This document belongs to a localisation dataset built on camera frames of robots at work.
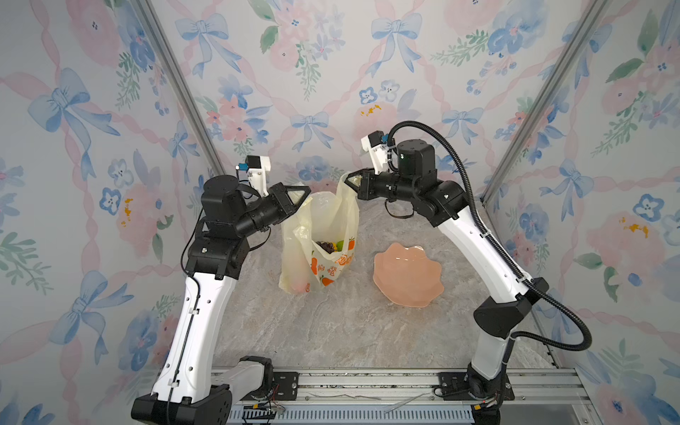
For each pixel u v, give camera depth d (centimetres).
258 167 53
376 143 56
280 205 51
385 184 56
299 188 58
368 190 57
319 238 86
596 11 69
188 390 36
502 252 45
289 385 75
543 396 73
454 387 73
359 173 61
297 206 56
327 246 87
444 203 47
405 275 93
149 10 69
